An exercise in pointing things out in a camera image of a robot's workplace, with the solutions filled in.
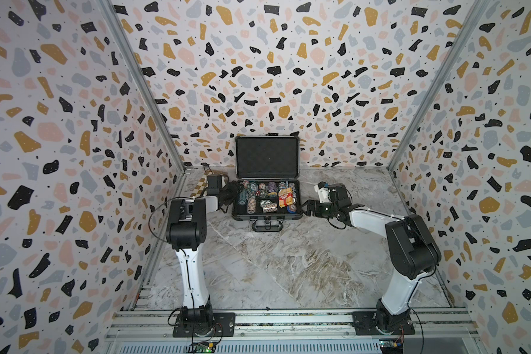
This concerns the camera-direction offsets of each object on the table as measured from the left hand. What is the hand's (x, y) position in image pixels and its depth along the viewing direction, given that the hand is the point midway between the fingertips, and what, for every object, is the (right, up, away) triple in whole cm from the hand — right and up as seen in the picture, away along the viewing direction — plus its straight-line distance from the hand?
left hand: (246, 187), depth 107 cm
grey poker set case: (+11, +10, +5) cm, 16 cm away
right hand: (+28, -9, -11) cm, 32 cm away
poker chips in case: (+11, -4, 0) cm, 12 cm away
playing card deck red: (+19, -5, -2) cm, 19 cm away
